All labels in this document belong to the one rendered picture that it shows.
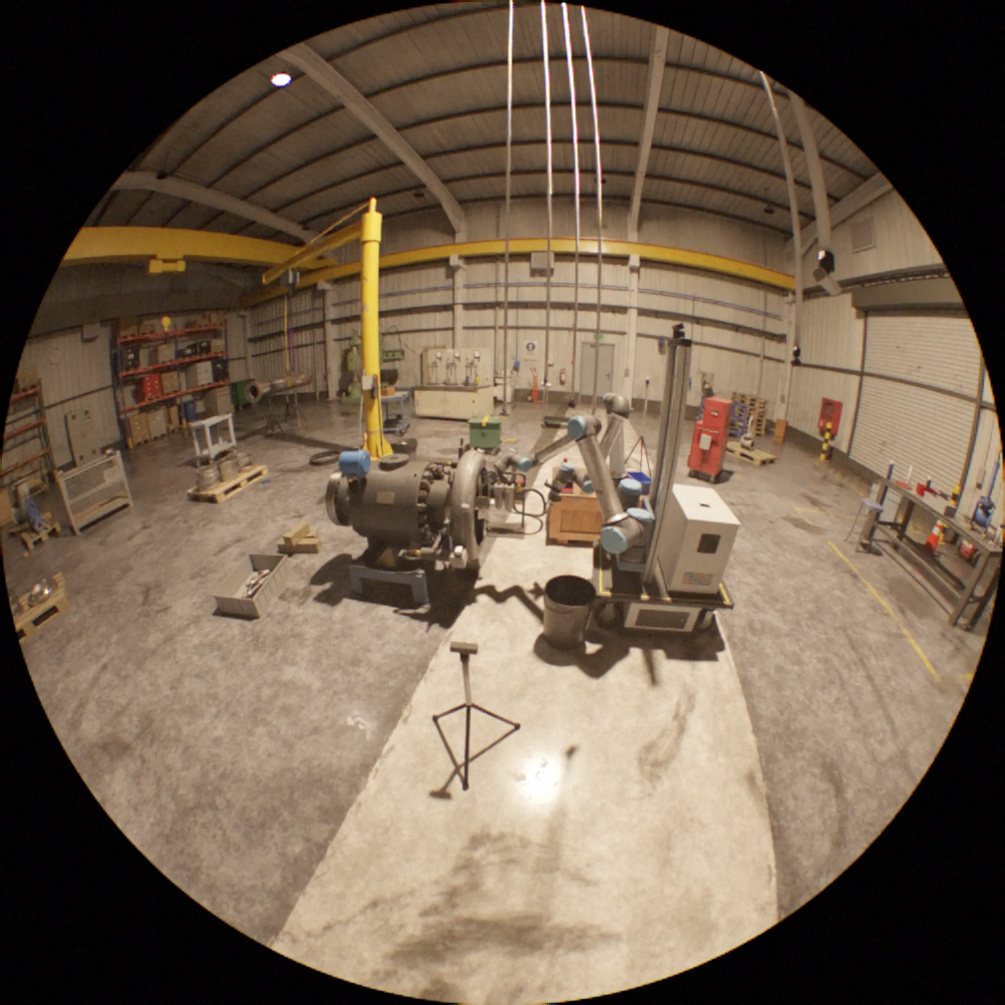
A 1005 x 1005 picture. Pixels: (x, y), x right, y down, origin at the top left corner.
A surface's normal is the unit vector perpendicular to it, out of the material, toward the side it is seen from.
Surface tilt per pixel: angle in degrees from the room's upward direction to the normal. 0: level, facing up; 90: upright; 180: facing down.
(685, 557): 90
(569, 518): 90
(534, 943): 0
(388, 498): 62
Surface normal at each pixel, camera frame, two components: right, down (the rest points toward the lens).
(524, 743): 0.01, -0.91
